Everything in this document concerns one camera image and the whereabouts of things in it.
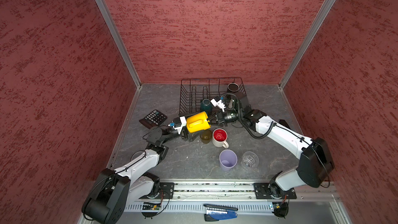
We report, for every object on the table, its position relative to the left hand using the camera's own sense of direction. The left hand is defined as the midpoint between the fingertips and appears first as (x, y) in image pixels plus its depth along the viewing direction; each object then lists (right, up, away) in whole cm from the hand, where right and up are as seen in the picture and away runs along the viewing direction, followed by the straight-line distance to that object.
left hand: (200, 122), depth 70 cm
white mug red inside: (+12, -12, +22) cm, 28 cm away
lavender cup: (+15, -22, +11) cm, 28 cm away
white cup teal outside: (+3, +6, +22) cm, 23 cm away
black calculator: (-31, -2, +30) cm, 43 cm away
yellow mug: (-1, +1, -8) cm, 8 cm away
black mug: (+22, +19, +35) cm, 45 cm away
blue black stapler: (+7, -40, -3) cm, 41 cm away
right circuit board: (+37, -41, 0) cm, 55 cm away
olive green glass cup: (+3, -12, +22) cm, 25 cm away
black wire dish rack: (-6, +17, +40) cm, 44 cm away
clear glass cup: (+27, -23, +13) cm, 38 cm away
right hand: (+2, -2, 0) cm, 3 cm away
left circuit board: (-25, -41, +3) cm, 48 cm away
